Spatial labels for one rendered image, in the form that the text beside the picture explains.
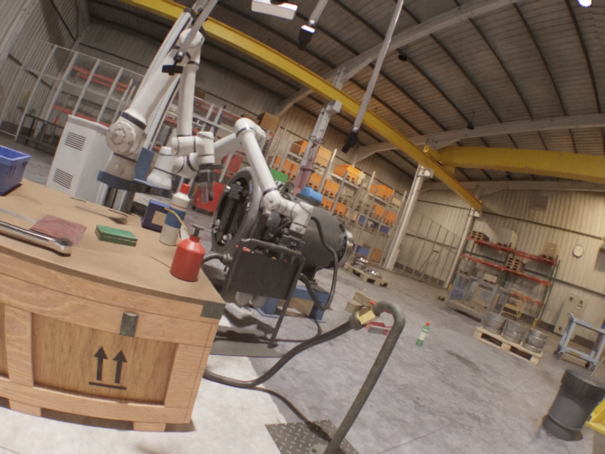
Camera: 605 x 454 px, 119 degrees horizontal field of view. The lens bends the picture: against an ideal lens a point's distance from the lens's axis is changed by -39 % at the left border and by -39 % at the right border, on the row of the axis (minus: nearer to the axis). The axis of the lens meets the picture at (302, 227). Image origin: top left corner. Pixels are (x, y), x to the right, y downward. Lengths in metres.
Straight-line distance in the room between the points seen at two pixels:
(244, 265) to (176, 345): 0.69
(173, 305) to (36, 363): 0.41
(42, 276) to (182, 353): 0.38
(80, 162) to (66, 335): 1.35
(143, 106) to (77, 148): 0.63
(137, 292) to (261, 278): 0.87
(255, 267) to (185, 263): 0.67
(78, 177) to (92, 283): 1.32
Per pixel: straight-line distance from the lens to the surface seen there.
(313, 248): 2.26
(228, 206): 2.18
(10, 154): 1.36
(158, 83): 1.55
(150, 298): 0.67
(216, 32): 10.16
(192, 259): 0.76
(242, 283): 1.39
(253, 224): 1.86
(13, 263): 0.70
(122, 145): 1.49
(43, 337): 0.78
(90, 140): 1.91
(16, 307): 0.74
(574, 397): 2.28
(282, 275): 1.48
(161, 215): 1.22
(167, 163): 2.06
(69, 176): 1.99
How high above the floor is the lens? 0.72
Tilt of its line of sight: 1 degrees down
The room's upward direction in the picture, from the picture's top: 21 degrees clockwise
